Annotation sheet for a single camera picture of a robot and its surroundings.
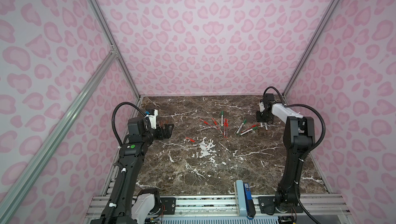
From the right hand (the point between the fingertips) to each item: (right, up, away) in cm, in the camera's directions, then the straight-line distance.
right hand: (262, 117), depth 103 cm
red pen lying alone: (-47, -13, -7) cm, 50 cm away
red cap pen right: (-6, -6, -1) cm, 8 cm away
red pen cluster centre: (-25, -5, 0) cm, 25 cm away
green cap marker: (-5, -7, -2) cm, 9 cm away
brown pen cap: (-64, -3, +1) cm, 64 cm away
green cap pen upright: (-26, +3, +6) cm, 27 cm away
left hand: (-58, -1, -26) cm, 64 cm away
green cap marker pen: (-11, -3, +1) cm, 12 cm away
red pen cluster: (-23, -6, -1) cm, 24 cm away
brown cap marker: (-1, -5, -2) cm, 5 cm away
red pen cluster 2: (-32, -3, +1) cm, 32 cm away
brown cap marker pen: (+2, -8, -3) cm, 8 cm away
